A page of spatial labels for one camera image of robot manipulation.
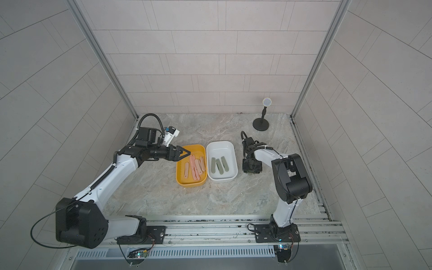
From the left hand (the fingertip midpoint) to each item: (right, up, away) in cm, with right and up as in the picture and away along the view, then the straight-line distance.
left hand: (187, 151), depth 77 cm
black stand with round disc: (+42, +13, +33) cm, 55 cm away
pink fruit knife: (-3, -13, +12) cm, 18 cm away
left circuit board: (-15, -39, -12) cm, 44 cm away
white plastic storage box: (+15, -8, +16) cm, 24 cm away
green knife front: (+11, -10, +15) cm, 21 cm away
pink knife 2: (+5, -10, +14) cm, 18 cm away
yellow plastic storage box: (+2, -2, +19) cm, 19 cm away
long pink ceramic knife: (0, -11, +14) cm, 18 cm away
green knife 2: (+18, -10, +14) cm, 25 cm away
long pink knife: (+2, -13, +11) cm, 18 cm away
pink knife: (+3, -10, +14) cm, 17 cm away
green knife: (+14, -10, +14) cm, 23 cm away
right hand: (+31, -13, +16) cm, 37 cm away
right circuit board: (+41, -40, -9) cm, 58 cm away
